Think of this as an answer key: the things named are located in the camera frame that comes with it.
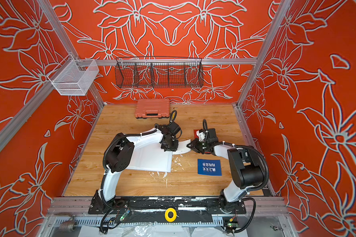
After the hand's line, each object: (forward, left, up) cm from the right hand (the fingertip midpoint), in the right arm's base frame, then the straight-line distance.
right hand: (187, 144), depth 91 cm
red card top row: (+11, -5, -5) cm, 13 cm away
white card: (-2, +3, -1) cm, 4 cm away
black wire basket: (+41, +19, +26) cm, 52 cm away
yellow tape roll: (-39, +9, -4) cm, 40 cm away
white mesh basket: (+31, +73, +28) cm, 84 cm away
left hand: (-1, +7, -4) cm, 8 cm away
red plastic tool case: (+31, +24, +1) cm, 39 cm away
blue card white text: (-12, -13, -5) cm, 18 cm away
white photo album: (-7, +23, -4) cm, 24 cm away
